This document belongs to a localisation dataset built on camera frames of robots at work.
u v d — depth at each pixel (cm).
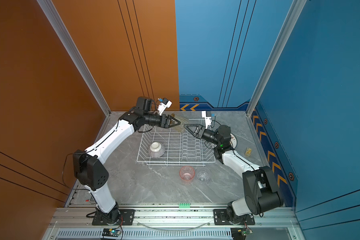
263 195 43
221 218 72
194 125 71
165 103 72
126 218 74
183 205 77
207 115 71
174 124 72
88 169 45
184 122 74
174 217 76
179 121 72
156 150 92
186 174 87
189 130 72
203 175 86
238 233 70
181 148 95
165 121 69
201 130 68
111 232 71
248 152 96
